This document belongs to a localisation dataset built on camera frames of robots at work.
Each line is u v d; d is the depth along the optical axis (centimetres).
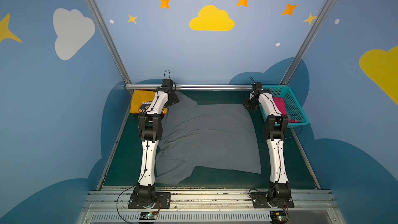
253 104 98
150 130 67
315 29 84
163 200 74
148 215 71
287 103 111
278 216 71
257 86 95
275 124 72
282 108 108
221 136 96
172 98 100
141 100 105
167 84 90
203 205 73
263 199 74
